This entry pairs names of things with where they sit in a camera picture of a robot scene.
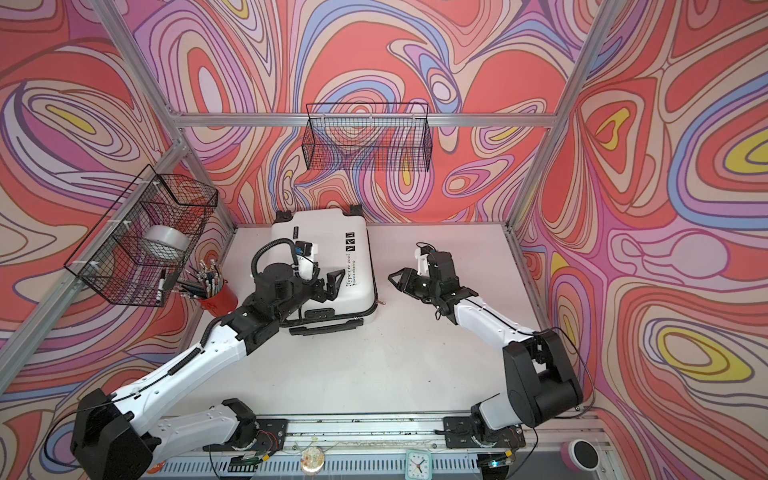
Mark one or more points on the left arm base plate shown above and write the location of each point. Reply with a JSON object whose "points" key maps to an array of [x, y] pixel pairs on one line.
{"points": [[264, 436]]}

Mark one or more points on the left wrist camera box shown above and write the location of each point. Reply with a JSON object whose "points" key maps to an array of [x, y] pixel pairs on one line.
{"points": [[307, 267]]}

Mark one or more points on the red pen cup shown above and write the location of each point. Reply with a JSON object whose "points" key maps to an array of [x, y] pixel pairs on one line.
{"points": [[224, 302]]}

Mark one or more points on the small teal clock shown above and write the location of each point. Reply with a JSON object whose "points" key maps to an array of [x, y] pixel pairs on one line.
{"points": [[418, 465]]}

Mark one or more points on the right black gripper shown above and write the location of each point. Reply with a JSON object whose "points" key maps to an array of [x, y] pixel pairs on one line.
{"points": [[407, 284]]}

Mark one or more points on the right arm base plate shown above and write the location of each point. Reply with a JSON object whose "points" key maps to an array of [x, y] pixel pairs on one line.
{"points": [[465, 432]]}

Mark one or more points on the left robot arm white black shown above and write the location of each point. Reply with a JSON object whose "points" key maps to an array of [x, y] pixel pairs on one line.
{"points": [[122, 434]]}

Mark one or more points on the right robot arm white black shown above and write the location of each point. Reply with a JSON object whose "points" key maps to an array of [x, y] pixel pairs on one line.
{"points": [[540, 380]]}

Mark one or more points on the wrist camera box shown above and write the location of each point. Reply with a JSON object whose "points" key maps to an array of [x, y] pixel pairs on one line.
{"points": [[423, 250], [307, 267]]}

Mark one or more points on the back black wire basket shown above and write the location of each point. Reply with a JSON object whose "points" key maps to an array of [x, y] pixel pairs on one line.
{"points": [[368, 136]]}

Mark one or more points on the silver duct tape roll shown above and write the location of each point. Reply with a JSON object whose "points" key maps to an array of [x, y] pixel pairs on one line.
{"points": [[165, 243]]}

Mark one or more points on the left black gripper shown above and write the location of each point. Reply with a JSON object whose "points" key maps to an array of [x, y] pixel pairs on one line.
{"points": [[319, 294]]}

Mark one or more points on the black suitcase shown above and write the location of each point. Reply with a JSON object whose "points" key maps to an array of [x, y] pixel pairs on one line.
{"points": [[341, 242]]}

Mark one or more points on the black wire basket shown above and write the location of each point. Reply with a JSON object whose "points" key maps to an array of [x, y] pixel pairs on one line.
{"points": [[368, 136], [161, 217]]}

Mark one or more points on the round clear badge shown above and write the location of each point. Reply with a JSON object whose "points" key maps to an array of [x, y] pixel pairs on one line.
{"points": [[312, 460]]}

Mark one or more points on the left black wire basket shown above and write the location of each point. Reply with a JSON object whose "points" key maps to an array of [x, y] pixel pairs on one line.
{"points": [[161, 217]]}

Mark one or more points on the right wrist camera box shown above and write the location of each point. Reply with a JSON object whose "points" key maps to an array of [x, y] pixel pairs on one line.
{"points": [[423, 250]]}

